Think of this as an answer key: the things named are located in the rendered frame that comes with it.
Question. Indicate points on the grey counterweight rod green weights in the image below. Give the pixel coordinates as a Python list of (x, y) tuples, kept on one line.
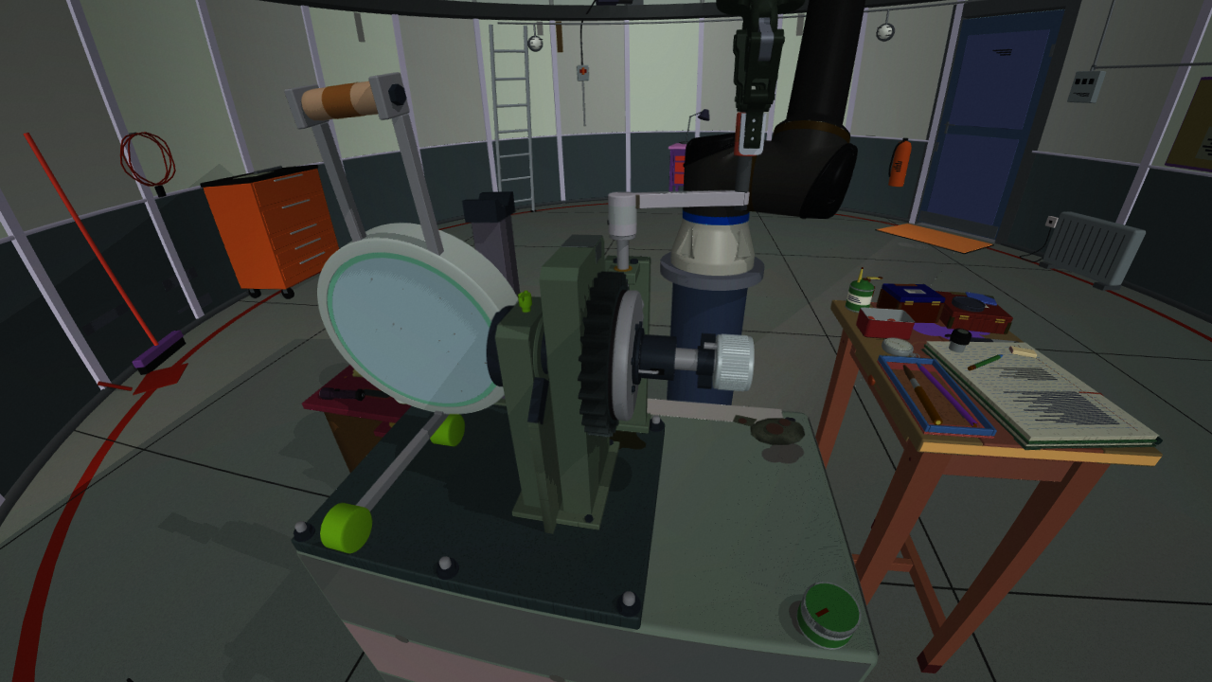
[(346, 529)]

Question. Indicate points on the green coelostat body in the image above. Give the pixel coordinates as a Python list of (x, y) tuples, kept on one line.
[(559, 455)]

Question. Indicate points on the grey radiator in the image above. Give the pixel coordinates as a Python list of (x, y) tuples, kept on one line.
[(1089, 248)]

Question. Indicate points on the open logbook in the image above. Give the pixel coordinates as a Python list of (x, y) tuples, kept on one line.
[(1042, 398)]

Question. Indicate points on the grey index disc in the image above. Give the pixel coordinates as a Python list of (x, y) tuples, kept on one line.
[(627, 355)]

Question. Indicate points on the white knurled clutch knob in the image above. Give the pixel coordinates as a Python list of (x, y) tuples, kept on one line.
[(734, 361)]

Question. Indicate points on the wooden table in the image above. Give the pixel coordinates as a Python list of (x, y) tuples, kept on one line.
[(900, 493)]

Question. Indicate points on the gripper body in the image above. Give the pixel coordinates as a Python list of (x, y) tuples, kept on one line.
[(759, 62)]

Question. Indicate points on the purple tool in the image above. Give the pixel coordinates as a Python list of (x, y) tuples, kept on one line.
[(952, 396)]

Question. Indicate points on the black gear wheel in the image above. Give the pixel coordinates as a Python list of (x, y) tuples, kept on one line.
[(598, 360)]

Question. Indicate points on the black desk lamp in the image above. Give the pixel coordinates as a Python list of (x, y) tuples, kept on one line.
[(702, 116)]

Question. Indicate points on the red box dark lid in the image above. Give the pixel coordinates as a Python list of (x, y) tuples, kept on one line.
[(975, 313)]

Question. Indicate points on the green round tin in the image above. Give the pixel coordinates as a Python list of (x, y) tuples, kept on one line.
[(828, 616)]

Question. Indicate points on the orange door mat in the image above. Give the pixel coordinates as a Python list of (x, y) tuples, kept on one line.
[(935, 238)]

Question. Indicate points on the small red box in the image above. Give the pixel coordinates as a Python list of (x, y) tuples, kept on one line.
[(885, 323)]

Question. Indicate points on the grey ladder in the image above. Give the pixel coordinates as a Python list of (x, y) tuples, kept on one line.
[(512, 114)]

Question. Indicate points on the grey-green pier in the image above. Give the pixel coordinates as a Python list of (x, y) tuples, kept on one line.
[(748, 530)]

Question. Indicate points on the purple drawer unit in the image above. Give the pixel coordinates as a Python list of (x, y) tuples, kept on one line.
[(676, 166)]

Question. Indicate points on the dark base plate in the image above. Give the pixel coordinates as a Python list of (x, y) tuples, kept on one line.
[(473, 559)]

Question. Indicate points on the dark grey box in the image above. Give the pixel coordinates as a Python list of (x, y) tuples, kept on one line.
[(490, 227)]

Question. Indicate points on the grey crank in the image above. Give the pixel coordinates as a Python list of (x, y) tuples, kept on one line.
[(682, 200)]

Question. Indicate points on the small yellow-green index knob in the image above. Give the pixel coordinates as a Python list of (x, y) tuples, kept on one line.
[(525, 302)]

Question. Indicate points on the brown wall poster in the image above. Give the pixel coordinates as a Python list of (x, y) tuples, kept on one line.
[(1195, 128)]

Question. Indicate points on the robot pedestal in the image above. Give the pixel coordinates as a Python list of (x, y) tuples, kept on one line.
[(705, 332)]

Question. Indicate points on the brown tool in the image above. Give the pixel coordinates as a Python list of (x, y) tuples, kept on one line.
[(920, 393)]

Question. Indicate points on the white round tin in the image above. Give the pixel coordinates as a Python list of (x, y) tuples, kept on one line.
[(900, 348)]

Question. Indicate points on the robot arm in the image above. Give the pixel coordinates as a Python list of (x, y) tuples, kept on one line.
[(814, 85)]

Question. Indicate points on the red broom purple head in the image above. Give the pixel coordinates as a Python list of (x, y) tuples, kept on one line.
[(95, 246)]

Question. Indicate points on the blue door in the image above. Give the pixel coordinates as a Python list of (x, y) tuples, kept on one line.
[(985, 123)]

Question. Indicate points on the red fire extinguisher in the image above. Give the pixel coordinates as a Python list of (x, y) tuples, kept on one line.
[(900, 163)]

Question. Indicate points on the red box blue lid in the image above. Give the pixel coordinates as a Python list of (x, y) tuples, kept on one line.
[(911, 298)]

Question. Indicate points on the orange tool cabinet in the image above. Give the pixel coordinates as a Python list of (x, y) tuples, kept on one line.
[(275, 227)]

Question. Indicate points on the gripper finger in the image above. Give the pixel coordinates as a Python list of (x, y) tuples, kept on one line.
[(751, 133)]

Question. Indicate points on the green pencil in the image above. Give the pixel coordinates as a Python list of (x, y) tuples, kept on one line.
[(985, 362)]

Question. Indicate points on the dark red stool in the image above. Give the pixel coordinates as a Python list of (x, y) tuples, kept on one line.
[(346, 417)]

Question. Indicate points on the dark round dish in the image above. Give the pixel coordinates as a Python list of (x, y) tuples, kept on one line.
[(777, 431)]

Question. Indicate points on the white crank rest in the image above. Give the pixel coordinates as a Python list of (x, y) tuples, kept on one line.
[(691, 409)]

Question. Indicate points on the blue tray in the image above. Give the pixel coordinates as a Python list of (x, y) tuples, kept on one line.
[(890, 374)]

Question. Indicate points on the grey wall switch box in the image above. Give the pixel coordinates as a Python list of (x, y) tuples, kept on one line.
[(1085, 86)]

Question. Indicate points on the purple cloth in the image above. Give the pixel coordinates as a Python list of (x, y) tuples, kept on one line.
[(930, 331)]

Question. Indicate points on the round white-rimmed mirror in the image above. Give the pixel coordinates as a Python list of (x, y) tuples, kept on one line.
[(407, 322)]

